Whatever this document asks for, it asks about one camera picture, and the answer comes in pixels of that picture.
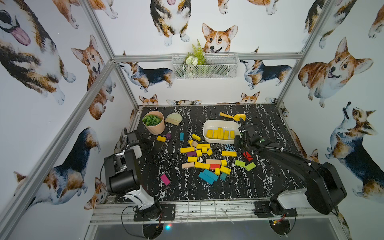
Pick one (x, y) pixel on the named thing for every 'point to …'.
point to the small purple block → (168, 136)
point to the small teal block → (223, 176)
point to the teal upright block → (181, 136)
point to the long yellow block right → (229, 153)
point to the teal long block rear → (211, 174)
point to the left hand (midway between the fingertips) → (153, 138)
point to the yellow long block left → (185, 150)
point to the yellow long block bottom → (202, 165)
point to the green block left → (240, 163)
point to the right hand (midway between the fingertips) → (235, 138)
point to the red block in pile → (213, 166)
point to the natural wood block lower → (188, 165)
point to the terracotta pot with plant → (154, 122)
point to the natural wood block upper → (213, 161)
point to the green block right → (250, 166)
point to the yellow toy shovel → (236, 117)
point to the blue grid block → (229, 147)
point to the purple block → (192, 154)
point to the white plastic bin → (222, 131)
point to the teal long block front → (206, 177)
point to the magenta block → (165, 179)
